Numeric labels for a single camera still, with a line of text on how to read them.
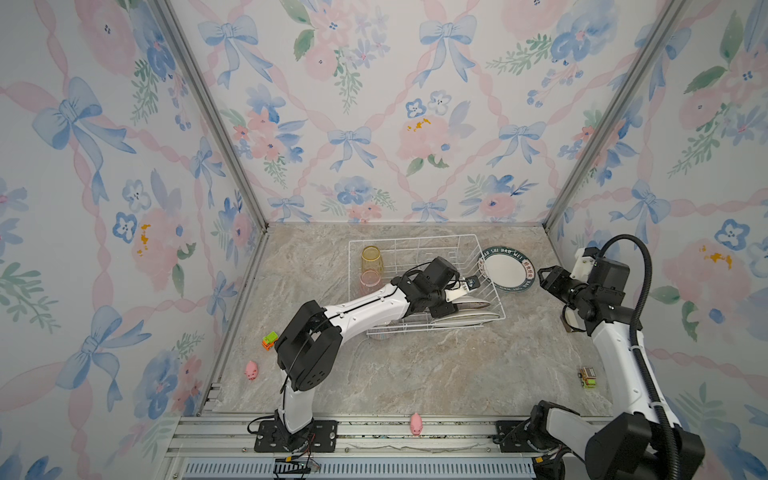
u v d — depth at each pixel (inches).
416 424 29.5
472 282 28.4
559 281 27.6
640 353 18.4
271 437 28.7
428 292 25.6
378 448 28.8
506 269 42.2
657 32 28.2
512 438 28.4
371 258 38.4
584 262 27.9
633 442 15.4
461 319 29.9
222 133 35.8
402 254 43.9
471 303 35.3
